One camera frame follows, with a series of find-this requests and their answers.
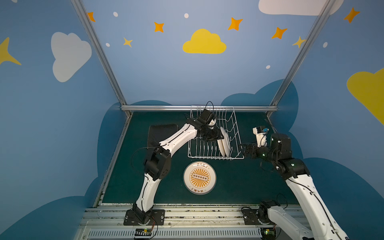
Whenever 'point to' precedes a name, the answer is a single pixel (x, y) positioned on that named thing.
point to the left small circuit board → (143, 232)
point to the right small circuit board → (268, 233)
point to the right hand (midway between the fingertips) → (247, 142)
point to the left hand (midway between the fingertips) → (220, 136)
